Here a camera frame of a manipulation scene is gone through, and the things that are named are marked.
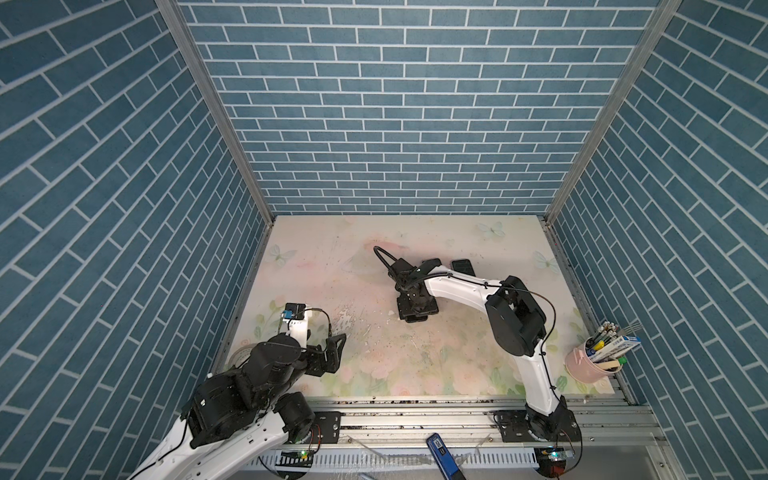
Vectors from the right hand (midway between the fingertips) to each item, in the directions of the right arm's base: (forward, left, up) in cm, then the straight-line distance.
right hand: (409, 311), depth 94 cm
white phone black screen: (+18, -18, +1) cm, 26 cm away
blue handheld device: (-38, -10, +3) cm, 39 cm away
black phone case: (-5, -2, +9) cm, 11 cm away
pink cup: (-15, -46, +5) cm, 49 cm away
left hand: (-19, +16, +22) cm, 33 cm away
